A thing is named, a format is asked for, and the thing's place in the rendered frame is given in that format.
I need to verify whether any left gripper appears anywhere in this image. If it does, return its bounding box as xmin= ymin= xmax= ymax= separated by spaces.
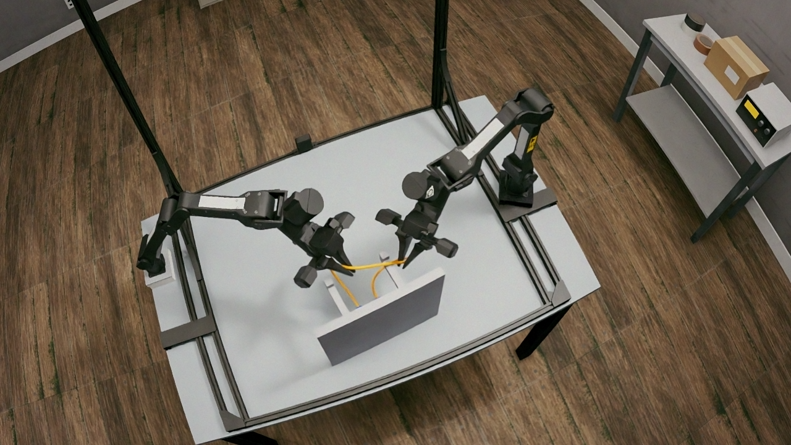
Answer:
xmin=375 ymin=201 xmax=459 ymax=269

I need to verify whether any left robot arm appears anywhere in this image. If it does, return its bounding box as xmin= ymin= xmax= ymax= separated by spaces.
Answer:
xmin=400 ymin=88 xmax=554 ymax=240

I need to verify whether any yellow patch cord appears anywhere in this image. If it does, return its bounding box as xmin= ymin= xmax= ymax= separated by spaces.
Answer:
xmin=330 ymin=259 xmax=405 ymax=309

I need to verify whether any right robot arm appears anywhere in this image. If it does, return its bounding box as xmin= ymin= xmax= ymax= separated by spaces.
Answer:
xmin=136 ymin=188 xmax=344 ymax=278

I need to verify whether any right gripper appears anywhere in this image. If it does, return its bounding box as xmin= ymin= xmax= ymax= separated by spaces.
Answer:
xmin=291 ymin=211 xmax=356 ymax=289

